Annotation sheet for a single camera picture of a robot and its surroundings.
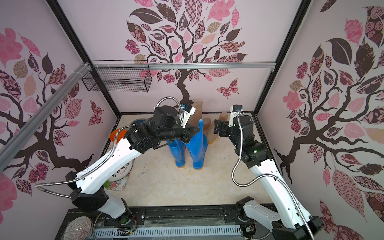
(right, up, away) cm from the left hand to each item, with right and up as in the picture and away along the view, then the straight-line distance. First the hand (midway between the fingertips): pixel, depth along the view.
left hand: (197, 132), depth 63 cm
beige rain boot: (+11, -5, +41) cm, 42 cm away
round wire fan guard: (-56, -46, +6) cm, 72 cm away
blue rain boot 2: (-10, -9, +10) cm, 16 cm away
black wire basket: (-50, +36, +32) cm, 69 cm away
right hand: (+13, +6, +6) cm, 16 cm away
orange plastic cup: (-61, -4, +43) cm, 75 cm away
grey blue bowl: (-45, +6, +47) cm, 65 cm away
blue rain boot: (0, -8, +12) cm, 15 cm away
